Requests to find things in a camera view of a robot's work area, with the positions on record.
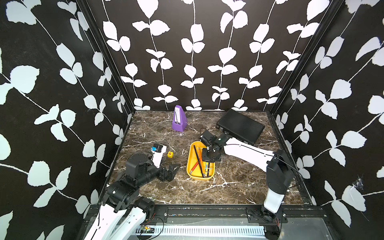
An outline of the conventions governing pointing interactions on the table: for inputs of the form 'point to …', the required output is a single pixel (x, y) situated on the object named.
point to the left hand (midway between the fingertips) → (173, 160)
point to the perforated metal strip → (208, 230)
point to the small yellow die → (170, 154)
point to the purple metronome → (179, 122)
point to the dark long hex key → (198, 159)
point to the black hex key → (208, 168)
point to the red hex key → (195, 166)
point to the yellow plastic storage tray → (196, 169)
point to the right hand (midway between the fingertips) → (203, 157)
